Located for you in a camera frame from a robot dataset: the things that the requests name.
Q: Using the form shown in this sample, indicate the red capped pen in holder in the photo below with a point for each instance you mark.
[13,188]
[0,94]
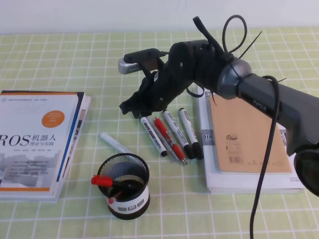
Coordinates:
[106,181]

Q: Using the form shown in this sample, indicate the red tipped pencil in holder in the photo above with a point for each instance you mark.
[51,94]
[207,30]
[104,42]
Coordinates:
[114,198]

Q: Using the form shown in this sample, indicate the white marker black cap middle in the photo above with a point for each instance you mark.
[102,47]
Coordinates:
[179,135]

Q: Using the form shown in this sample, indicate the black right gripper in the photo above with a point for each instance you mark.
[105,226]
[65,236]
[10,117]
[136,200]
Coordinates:
[191,61]

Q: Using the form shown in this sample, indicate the white board marker left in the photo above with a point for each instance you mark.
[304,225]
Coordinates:
[155,139]

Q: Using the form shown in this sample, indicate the clear translucent pen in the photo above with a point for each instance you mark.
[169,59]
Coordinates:
[115,144]

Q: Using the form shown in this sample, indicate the tan kraft notebook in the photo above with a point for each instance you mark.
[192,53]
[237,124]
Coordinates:
[241,135]

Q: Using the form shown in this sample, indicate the white ROS robot book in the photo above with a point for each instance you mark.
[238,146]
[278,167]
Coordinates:
[32,142]

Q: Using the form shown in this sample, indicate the white marker black cap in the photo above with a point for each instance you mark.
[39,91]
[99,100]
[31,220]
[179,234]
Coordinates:
[179,135]
[196,148]

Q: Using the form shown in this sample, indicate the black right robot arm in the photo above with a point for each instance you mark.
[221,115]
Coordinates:
[297,111]

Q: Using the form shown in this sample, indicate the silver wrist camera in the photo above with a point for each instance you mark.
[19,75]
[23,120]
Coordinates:
[144,60]

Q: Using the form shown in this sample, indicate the white marker black cap right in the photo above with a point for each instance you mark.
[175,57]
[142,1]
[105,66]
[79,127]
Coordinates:
[196,148]

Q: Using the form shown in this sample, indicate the black mesh pen holder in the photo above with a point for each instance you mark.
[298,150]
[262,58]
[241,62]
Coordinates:
[123,179]

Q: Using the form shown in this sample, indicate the red gel pen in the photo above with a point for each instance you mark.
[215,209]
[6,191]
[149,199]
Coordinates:
[174,147]

